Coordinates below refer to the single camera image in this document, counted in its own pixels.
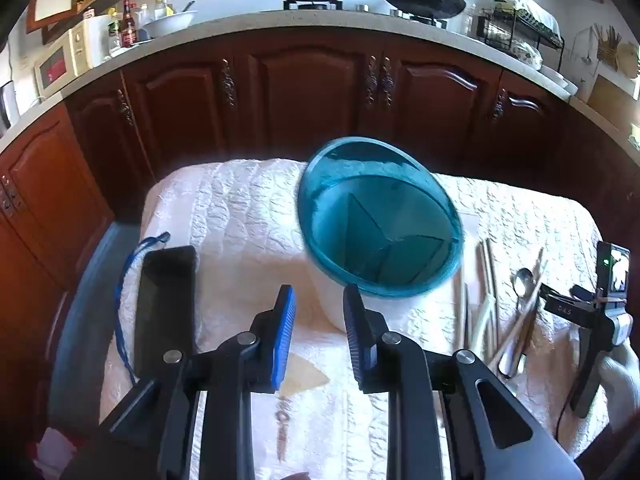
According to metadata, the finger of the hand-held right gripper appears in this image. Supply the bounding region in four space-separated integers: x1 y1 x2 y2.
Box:
540 282 597 330

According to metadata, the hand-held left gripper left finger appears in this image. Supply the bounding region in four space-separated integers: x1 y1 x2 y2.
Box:
100 284 298 480

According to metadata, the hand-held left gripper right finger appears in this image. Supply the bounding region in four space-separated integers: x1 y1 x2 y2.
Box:
342 284 583 480

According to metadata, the wooden-handled metal fork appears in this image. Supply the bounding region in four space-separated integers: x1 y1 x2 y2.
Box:
515 247 546 363

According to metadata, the teal and white utensil holder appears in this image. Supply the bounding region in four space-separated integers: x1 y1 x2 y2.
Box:
299 135 466 335

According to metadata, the person's right hand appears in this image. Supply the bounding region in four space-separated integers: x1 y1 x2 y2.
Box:
597 342 640 448

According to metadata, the metal spoon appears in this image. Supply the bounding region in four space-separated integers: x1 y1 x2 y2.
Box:
497 267 536 378

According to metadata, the black rectangular box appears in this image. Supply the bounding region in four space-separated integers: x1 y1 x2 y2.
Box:
134 245 197 386

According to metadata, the white quilted tablecloth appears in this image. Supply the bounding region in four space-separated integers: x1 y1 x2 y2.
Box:
100 159 608 480

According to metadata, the wooden cutting board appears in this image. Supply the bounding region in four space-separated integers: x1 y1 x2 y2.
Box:
587 74 640 133

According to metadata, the stack of white bowls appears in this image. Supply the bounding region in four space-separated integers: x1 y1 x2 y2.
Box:
540 64 580 97

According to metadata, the dark wooden kitchen cabinet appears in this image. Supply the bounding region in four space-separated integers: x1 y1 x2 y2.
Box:
0 25 640 411

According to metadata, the patterned ceramic bowl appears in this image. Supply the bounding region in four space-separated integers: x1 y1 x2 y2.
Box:
512 40 543 71

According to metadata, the round wooden board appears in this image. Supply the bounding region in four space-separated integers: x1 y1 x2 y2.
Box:
617 42 640 78

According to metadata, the white cloth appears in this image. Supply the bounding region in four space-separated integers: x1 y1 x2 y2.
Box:
495 0 558 36

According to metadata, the grey stone countertop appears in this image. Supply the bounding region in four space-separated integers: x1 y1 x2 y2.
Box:
0 9 640 156

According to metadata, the gas stove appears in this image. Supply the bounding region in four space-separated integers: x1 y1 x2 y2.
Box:
282 0 448 28

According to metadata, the white ceramic bowl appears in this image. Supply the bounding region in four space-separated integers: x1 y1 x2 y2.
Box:
142 10 197 38

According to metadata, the green glass bottle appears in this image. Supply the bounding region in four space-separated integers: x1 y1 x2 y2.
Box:
107 9 123 51

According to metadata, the cream microwave oven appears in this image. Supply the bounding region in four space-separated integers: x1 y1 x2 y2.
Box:
34 22 96 98

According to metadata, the black cable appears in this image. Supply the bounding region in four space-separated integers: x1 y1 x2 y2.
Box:
554 400 576 441

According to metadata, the blue lanyard cord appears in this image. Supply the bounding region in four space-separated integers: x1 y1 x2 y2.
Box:
114 232 172 386

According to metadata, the woven wall utensil holder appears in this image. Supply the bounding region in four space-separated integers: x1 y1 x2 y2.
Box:
592 25 623 66

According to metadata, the black wire dish rack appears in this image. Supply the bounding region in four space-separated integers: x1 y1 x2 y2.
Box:
475 7 563 51

